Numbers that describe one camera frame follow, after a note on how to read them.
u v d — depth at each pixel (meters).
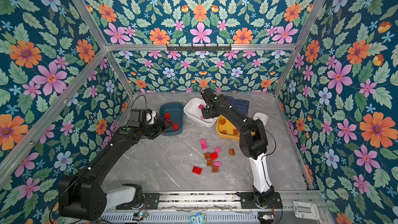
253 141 0.54
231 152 0.88
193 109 1.09
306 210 0.69
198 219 0.68
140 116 0.65
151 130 0.70
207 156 0.88
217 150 0.89
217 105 0.66
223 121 1.01
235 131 0.97
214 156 0.87
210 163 0.86
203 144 0.92
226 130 0.98
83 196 0.39
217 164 0.84
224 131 0.96
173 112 1.07
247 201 0.73
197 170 0.82
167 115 1.06
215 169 0.82
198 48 0.93
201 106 1.10
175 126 0.99
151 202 0.73
